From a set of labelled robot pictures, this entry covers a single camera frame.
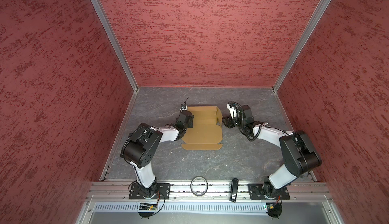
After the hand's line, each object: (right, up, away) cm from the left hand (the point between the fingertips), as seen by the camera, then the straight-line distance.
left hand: (188, 119), depth 98 cm
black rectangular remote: (+24, -32, -27) cm, 48 cm away
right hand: (+23, 0, -5) cm, 23 cm away
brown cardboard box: (+12, -8, -3) cm, 15 cm away
